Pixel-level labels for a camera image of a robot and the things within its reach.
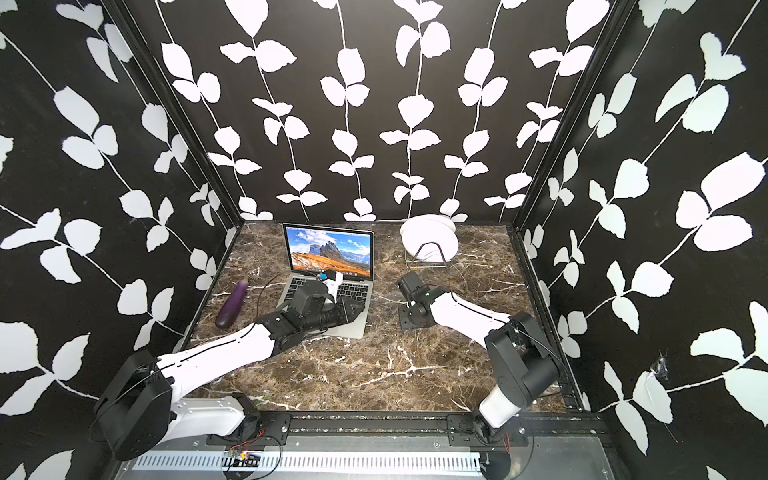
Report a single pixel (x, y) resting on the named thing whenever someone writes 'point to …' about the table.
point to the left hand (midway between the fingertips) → (366, 303)
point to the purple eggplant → (232, 305)
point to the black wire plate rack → (413, 264)
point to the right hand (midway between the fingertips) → (406, 314)
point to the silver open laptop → (314, 250)
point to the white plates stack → (430, 238)
